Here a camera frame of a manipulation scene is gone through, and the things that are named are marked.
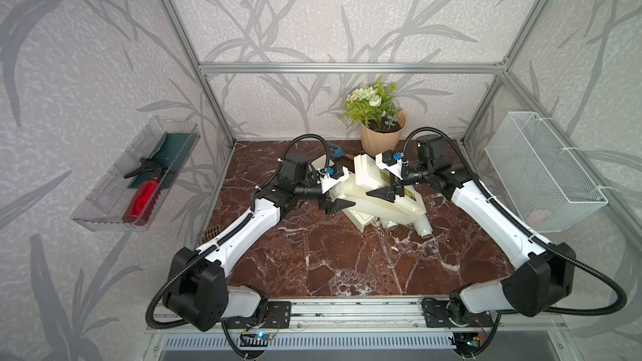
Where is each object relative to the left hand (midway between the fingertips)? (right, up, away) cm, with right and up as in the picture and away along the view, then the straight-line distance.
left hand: (347, 188), depth 74 cm
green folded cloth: (-52, +9, -2) cm, 53 cm away
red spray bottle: (-49, 0, -15) cm, 51 cm away
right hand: (+6, +4, -2) cm, 8 cm away
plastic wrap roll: (+27, -15, +14) cm, 34 cm away
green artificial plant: (+10, +29, +19) cm, 36 cm away
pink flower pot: (+16, +19, +27) cm, 37 cm away
